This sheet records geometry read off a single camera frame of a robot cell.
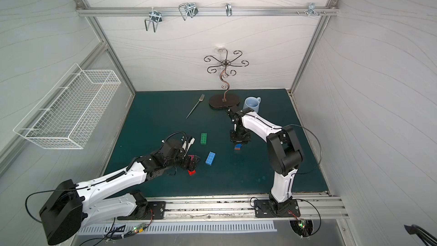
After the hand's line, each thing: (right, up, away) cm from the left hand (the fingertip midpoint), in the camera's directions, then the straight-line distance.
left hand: (194, 156), depth 82 cm
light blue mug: (+33, +26, +25) cm, 50 cm away
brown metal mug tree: (+13, +28, +32) cm, 45 cm away
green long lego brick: (+3, +6, +14) cm, 15 cm away
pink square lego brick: (+1, +2, -9) cm, 9 cm away
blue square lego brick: (+22, +3, +7) cm, 24 cm away
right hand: (+22, +5, +9) cm, 24 cm away
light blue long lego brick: (+7, -3, +6) cm, 10 cm away
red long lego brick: (-2, -9, +2) cm, 10 cm away
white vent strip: (+14, -27, -12) cm, 32 cm away
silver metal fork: (-1, +29, +33) cm, 44 cm away
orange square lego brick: (+22, +1, +9) cm, 24 cm away
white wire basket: (-50, +20, -13) cm, 55 cm away
